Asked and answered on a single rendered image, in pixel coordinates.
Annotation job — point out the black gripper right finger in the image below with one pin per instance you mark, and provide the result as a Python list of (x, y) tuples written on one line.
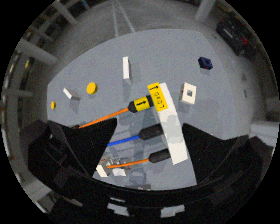
[(208, 152)]

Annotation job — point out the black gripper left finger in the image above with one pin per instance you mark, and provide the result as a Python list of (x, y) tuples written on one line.
[(86, 144)]

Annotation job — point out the yellow disc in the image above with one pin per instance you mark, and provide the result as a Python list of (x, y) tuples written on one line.
[(53, 105), (91, 88)]

